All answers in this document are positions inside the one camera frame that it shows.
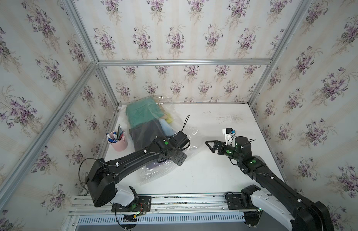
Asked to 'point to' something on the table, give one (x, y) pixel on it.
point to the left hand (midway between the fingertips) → (176, 154)
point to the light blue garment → (168, 129)
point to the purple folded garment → (152, 165)
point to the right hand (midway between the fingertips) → (212, 143)
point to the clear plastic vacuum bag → (182, 121)
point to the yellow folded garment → (169, 120)
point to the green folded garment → (142, 111)
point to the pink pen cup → (117, 139)
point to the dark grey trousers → (142, 135)
